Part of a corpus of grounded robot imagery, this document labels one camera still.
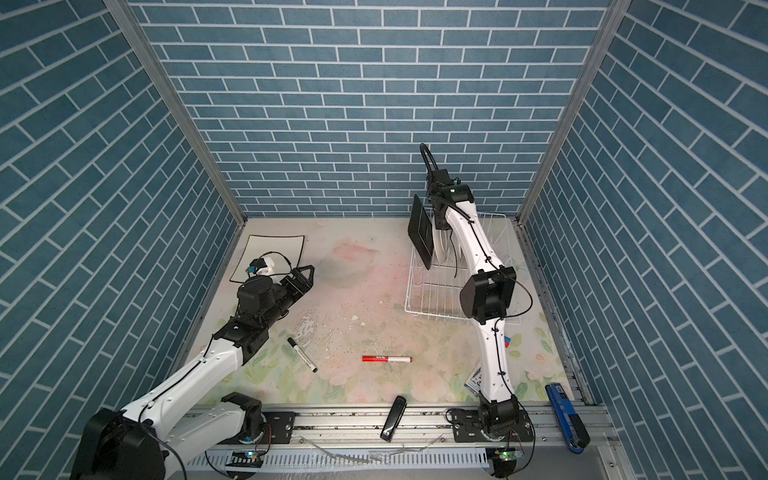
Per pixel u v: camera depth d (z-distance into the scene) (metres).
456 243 0.65
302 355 0.85
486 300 0.60
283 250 1.09
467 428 0.74
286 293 0.68
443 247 0.99
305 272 0.78
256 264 0.72
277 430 0.74
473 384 0.80
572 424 0.71
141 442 0.39
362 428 0.75
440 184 0.74
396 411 0.74
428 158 0.83
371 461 0.70
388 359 0.84
